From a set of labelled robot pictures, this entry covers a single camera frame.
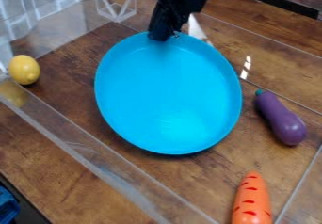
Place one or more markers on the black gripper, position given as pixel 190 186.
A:
pixel 169 17

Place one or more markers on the blue round plastic tray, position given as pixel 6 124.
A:
pixel 169 95

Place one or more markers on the orange toy carrot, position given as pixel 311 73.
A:
pixel 252 204

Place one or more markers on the yellow toy lemon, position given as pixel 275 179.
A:
pixel 25 70

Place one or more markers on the purple toy eggplant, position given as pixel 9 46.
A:
pixel 287 125

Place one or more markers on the blue object at corner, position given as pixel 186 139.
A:
pixel 10 207

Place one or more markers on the clear acrylic barrier wall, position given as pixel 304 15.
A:
pixel 81 173

